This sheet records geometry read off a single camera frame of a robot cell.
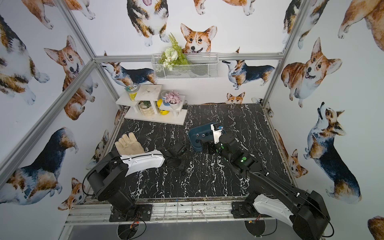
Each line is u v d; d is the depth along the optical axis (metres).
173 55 0.77
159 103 1.04
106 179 0.45
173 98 0.90
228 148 0.57
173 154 0.70
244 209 0.67
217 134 0.67
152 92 0.99
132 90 0.98
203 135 1.03
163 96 0.96
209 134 1.04
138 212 0.73
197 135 1.03
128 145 0.98
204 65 0.92
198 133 1.03
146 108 1.11
